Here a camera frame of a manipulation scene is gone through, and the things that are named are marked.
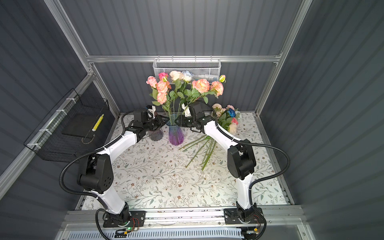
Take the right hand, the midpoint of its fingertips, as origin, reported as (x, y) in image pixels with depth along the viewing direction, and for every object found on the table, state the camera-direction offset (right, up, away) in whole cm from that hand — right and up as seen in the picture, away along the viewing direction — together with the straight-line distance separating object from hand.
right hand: (178, 121), depth 88 cm
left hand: (-5, +2, 0) cm, 6 cm away
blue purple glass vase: (-2, -7, +4) cm, 8 cm away
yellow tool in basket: (-41, -1, -11) cm, 42 cm away
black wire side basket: (-49, -3, -13) cm, 51 cm away
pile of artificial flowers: (+35, +4, +20) cm, 40 cm away
